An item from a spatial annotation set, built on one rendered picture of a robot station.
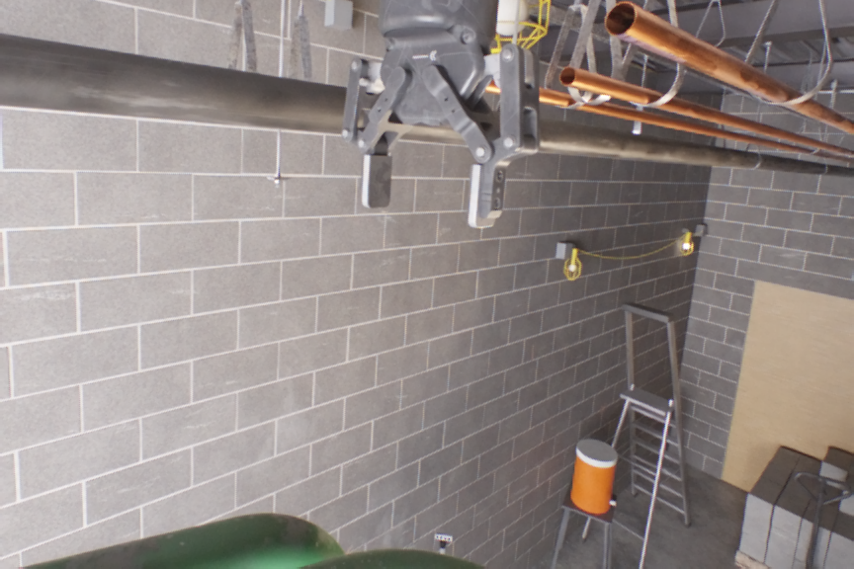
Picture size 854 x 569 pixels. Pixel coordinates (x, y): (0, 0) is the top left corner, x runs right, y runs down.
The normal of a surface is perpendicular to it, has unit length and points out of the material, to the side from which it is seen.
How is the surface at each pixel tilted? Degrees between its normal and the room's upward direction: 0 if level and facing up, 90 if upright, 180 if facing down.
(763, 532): 90
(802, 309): 90
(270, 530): 31
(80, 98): 124
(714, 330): 90
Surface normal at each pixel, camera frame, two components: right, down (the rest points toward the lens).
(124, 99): 0.51, 0.68
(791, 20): -0.75, 0.04
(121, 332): 0.66, 0.15
